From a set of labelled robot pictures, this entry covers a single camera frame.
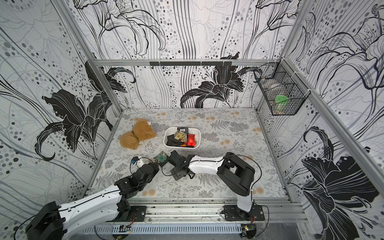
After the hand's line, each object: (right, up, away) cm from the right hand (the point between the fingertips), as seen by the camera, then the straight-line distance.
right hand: (182, 168), depth 90 cm
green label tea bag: (-14, +6, +3) cm, 15 cm away
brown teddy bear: (-26, +23, +3) cm, 35 cm away
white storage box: (-10, +22, +11) cm, 27 cm away
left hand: (-12, +3, -5) cm, 13 cm away
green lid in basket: (+54, +41, -10) cm, 69 cm away
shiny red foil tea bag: (+5, +17, +5) cm, 18 cm away
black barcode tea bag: (-1, +24, +11) cm, 26 cm away
